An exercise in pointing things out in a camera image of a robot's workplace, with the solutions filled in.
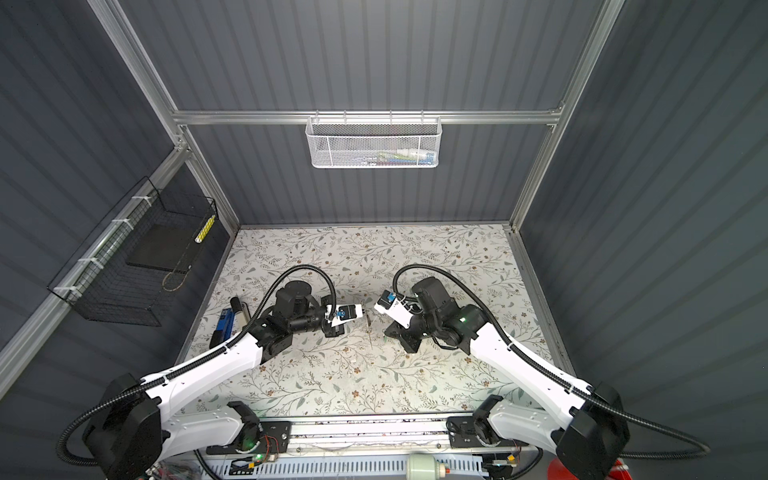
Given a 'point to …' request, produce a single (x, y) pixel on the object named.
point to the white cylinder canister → (422, 466)
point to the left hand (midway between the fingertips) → (360, 304)
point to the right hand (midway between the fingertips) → (392, 332)
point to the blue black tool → (225, 329)
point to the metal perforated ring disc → (370, 317)
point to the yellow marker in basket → (199, 238)
